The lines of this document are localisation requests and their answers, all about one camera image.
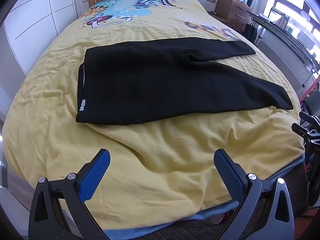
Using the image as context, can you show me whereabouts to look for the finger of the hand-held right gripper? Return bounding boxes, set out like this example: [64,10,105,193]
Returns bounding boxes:
[291,122,320,143]
[299,110,320,127]

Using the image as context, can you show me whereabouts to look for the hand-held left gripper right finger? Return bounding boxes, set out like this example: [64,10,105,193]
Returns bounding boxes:
[214,149,295,240]

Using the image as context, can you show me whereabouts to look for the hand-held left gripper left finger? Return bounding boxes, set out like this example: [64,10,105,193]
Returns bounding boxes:
[28,149,111,240]

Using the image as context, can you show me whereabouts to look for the black pants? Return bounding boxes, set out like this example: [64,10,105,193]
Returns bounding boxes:
[76,40,294,125]

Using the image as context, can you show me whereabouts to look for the red metal stand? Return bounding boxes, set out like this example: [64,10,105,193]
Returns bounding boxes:
[299,76,320,105]

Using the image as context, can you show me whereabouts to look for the yellow printed blanket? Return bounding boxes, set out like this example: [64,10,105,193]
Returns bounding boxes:
[2,0,305,230]

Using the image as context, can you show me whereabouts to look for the glass desk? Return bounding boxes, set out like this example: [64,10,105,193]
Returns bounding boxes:
[251,11,320,73]

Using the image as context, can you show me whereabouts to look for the black bag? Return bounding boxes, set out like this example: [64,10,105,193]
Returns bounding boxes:
[244,21,259,44]

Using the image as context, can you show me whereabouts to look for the wooden dresser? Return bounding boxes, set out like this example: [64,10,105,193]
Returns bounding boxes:
[215,0,253,33]

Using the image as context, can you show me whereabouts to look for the white wardrobe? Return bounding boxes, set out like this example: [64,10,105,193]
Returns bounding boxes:
[4,0,90,75]

